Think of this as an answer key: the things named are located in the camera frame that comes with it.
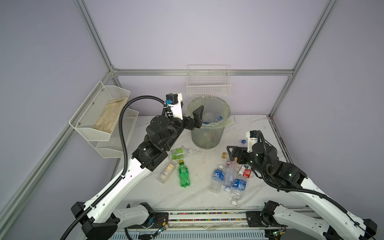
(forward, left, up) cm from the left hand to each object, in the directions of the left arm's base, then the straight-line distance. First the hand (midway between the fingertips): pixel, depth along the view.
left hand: (192, 105), depth 58 cm
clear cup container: (+23, -10, -30) cm, 39 cm away
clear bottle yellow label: (-9, +15, -43) cm, 46 cm away
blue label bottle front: (-17, -25, -42) cm, 52 cm away
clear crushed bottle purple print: (-10, -21, -45) cm, 51 cm away
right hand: (-7, -19, -19) cm, 28 cm away
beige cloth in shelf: (+9, +45, -18) cm, 49 cm away
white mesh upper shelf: (+11, +52, -18) cm, 56 cm away
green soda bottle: (-10, +5, -45) cm, 46 cm away
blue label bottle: (-13, -14, -48) cm, 52 cm away
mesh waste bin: (+11, -9, -36) cm, 39 cm away
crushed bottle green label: (+4, +9, -43) cm, 44 cm away
